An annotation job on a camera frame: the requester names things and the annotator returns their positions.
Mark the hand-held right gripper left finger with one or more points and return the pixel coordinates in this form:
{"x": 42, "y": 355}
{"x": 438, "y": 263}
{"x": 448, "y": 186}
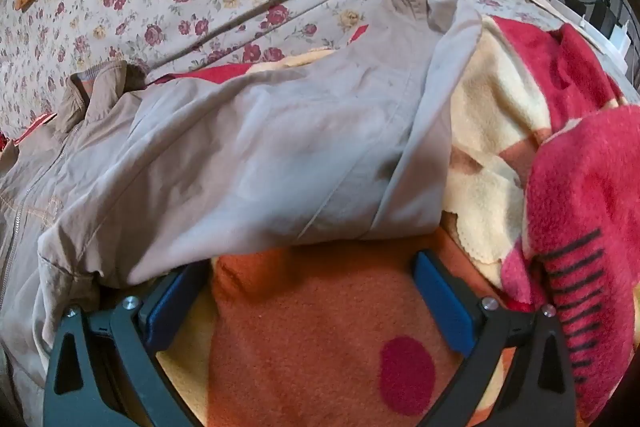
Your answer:
{"x": 172, "y": 307}

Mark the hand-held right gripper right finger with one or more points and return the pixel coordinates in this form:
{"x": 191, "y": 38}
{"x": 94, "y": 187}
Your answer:
{"x": 445, "y": 307}

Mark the black power adapter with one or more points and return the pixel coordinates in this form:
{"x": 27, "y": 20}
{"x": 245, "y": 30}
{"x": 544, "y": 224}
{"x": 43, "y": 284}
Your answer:
{"x": 606, "y": 14}

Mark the white charger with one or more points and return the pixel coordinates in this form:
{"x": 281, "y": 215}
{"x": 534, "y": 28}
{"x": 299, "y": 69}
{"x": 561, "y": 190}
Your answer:
{"x": 622, "y": 39}

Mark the orange red printed fleece blanket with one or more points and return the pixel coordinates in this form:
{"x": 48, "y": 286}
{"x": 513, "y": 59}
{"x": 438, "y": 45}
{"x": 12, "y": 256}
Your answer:
{"x": 310, "y": 332}

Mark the beige zip jacket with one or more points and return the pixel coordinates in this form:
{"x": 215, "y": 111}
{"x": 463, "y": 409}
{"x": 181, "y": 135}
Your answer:
{"x": 250, "y": 157}

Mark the white power strip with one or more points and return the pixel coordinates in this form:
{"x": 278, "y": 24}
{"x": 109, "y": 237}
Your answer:
{"x": 565, "y": 19}

